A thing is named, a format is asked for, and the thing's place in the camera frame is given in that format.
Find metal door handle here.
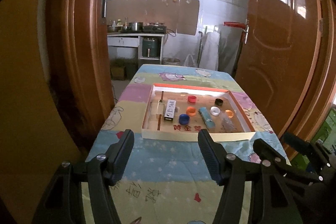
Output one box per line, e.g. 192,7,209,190
243,19,250,45

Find white rectangular carton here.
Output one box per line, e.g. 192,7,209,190
164,99,177,122

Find clear plastic piece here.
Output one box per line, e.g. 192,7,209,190
220,111,237,132

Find light blue packet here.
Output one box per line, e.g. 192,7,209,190
199,107,216,128

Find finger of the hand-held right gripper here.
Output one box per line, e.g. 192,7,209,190
252,138,327,188
282,132,336,174

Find green air fryer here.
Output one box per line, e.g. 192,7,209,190
142,38,159,58

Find green cartons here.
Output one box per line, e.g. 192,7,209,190
291,106,336,172

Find small wooden block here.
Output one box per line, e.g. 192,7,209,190
155,100,164,119

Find cartoon sheep printed blanket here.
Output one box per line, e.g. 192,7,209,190
81,64,292,224

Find red paper strip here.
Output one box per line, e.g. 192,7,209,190
224,21,246,28

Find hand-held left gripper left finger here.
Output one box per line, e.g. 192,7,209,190
31,129,135,224

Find cardboard sheets on wall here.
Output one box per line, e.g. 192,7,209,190
107,0,200,36

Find brown wooden door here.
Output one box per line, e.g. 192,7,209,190
235,0,322,132

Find plastic covered white rack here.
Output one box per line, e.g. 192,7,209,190
198,26,243,75

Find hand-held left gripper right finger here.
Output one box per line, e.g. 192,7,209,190
197,128,303,224

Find black gas stove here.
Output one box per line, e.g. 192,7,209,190
142,23,167,33

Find shallow cardboard box orange rim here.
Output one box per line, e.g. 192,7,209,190
141,83,256,143

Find white kitchen counter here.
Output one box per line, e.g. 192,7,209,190
107,32,166,60

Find brown wooden door frame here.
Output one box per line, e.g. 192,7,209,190
47,0,336,151

